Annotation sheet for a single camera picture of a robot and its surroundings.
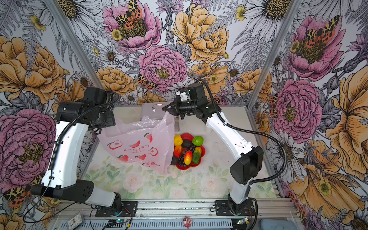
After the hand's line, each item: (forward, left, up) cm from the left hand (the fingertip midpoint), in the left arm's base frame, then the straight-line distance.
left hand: (102, 127), depth 67 cm
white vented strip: (-34, -26, -26) cm, 50 cm away
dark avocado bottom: (-5, -32, -25) cm, 41 cm away
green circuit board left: (-32, -6, -34) cm, 47 cm away
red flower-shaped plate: (+14, -41, -30) cm, 52 cm away
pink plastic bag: (-2, -18, -10) cm, 21 cm away
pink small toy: (-34, -38, -28) cm, 58 cm away
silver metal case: (+27, -17, -17) cm, 36 cm away
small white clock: (-33, +14, -31) cm, 47 cm away
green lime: (+7, -46, -23) cm, 52 cm away
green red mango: (-1, -45, -26) cm, 52 cm away
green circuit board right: (-33, -67, -33) cm, 81 cm away
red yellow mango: (-4, -39, -24) cm, 46 cm away
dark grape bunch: (-3, -35, -29) cm, 46 cm away
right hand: (+6, -27, +4) cm, 28 cm away
